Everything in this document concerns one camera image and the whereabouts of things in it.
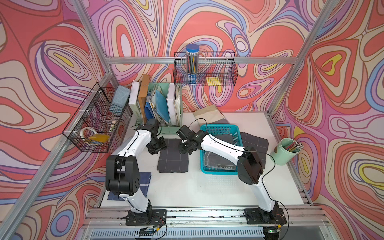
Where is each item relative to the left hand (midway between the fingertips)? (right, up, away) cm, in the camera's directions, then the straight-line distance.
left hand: (164, 149), depth 89 cm
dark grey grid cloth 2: (+63, +1, +10) cm, 64 cm away
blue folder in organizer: (-3, +27, +9) cm, 29 cm away
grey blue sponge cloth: (-23, +29, -9) cm, 38 cm away
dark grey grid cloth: (+3, -8, +4) cm, 9 cm away
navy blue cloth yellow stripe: (-11, -18, -5) cm, 21 cm away
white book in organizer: (-17, +31, -3) cm, 36 cm away
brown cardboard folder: (-12, +35, -3) cm, 37 cm away
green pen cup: (+69, 0, -8) cm, 69 cm away
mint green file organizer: (+5, +35, +6) cm, 36 cm away
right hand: (+11, -2, -1) cm, 12 cm away
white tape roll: (-33, +10, -23) cm, 41 cm away
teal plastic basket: (+45, +12, +9) cm, 48 cm away
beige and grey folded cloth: (+32, +23, +29) cm, 49 cm away
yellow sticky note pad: (+30, +42, +2) cm, 52 cm away
